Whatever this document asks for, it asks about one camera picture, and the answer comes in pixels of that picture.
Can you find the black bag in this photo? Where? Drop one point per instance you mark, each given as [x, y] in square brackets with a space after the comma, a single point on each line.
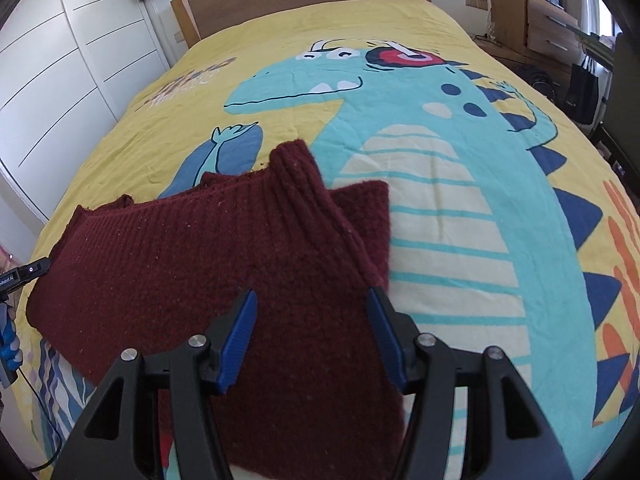
[582, 92]

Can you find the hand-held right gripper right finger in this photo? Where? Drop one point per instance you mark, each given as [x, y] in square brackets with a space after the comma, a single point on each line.
[385, 330]

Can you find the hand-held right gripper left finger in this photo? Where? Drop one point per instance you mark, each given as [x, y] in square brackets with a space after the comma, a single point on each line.
[240, 330]

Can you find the white wardrobe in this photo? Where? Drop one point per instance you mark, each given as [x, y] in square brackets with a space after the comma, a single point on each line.
[65, 60]

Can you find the person's left hand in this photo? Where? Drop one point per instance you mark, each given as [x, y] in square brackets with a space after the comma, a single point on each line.
[9, 340]

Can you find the grey office chair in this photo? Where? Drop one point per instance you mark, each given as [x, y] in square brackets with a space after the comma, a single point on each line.
[625, 100]

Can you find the yellow dinosaur print duvet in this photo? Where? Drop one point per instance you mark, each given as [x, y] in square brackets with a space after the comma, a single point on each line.
[450, 210]

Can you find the dark red knitted sweater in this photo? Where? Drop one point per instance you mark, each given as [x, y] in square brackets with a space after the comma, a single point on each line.
[175, 270]

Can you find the wooden drawer cabinet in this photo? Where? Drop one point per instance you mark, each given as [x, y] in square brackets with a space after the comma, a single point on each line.
[535, 22]

